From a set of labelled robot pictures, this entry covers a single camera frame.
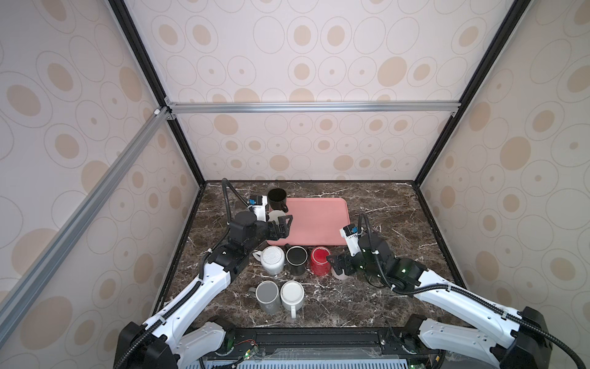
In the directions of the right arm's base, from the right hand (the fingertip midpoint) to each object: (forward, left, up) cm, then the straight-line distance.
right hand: (343, 251), depth 78 cm
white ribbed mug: (0, +25, -7) cm, 26 cm away
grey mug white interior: (+18, +26, -5) cm, 32 cm away
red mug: (-1, +8, -9) cm, 12 cm away
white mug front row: (-12, +17, -9) cm, 23 cm away
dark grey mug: (-15, +24, -4) cm, 29 cm away
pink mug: (-2, -1, -17) cm, 17 cm away
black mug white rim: (0, +16, -6) cm, 17 cm away
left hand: (+7, +19, +10) cm, 22 cm away
